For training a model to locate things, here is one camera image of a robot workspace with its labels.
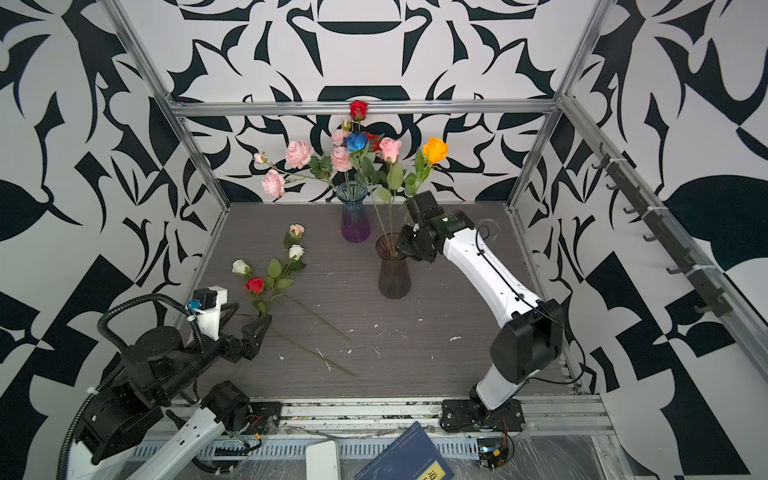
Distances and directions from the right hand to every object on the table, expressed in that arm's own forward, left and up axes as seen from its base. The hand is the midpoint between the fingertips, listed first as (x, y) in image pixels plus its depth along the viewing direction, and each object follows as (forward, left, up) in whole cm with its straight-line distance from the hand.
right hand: (402, 245), depth 81 cm
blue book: (-44, 0, -21) cm, 49 cm away
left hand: (-20, +32, +7) cm, 39 cm away
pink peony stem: (+16, +26, +15) cm, 34 cm away
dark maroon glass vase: (+1, +2, -18) cm, 18 cm away
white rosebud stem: (+5, +51, -18) cm, 55 cm away
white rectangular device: (-45, +19, -16) cm, 52 cm away
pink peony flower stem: (+24, +17, +11) cm, 31 cm away
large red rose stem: (+28, +7, +13) cm, 32 cm away
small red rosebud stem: (-1, +45, -17) cm, 48 cm away
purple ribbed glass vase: (+22, +15, -13) cm, 30 cm away
